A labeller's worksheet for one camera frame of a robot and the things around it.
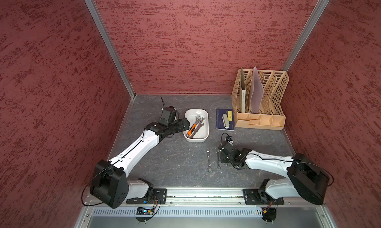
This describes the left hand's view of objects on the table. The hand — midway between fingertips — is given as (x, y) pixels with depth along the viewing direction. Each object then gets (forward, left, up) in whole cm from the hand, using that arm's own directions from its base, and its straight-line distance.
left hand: (182, 128), depth 83 cm
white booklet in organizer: (+17, -36, +7) cm, 41 cm away
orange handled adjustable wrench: (+9, -5, -14) cm, 18 cm away
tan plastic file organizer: (+15, -59, -7) cm, 62 cm away
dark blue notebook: (+13, -25, -15) cm, 32 cm away
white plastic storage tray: (+4, -12, -15) cm, 20 cm away
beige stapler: (+13, -29, -11) cm, 33 cm away
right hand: (-11, -25, -16) cm, 32 cm away
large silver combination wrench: (+10, -9, -14) cm, 19 cm away
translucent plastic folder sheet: (+26, -49, +4) cm, 56 cm away
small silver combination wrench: (-17, -21, -15) cm, 31 cm away
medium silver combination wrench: (-18, -16, -15) cm, 28 cm away
